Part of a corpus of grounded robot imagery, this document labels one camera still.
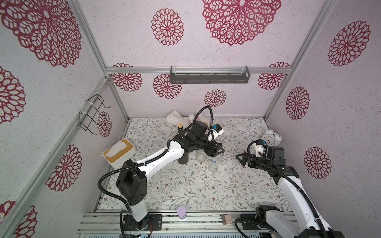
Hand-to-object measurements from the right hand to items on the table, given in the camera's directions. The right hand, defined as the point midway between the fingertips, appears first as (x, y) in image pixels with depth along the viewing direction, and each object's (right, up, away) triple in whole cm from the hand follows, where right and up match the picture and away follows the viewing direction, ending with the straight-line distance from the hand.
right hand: (242, 156), depth 81 cm
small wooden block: (-10, -30, -7) cm, 33 cm away
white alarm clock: (+24, +9, +15) cm, 30 cm away
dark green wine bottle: (-32, -5, +15) cm, 35 cm away
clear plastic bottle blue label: (-15, -4, +1) cm, 16 cm away
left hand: (-14, +5, -4) cm, 15 cm away
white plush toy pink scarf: (-39, +23, +26) cm, 52 cm away
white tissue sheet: (-76, +3, +14) cm, 77 cm away
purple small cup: (-33, -24, -12) cm, 42 cm away
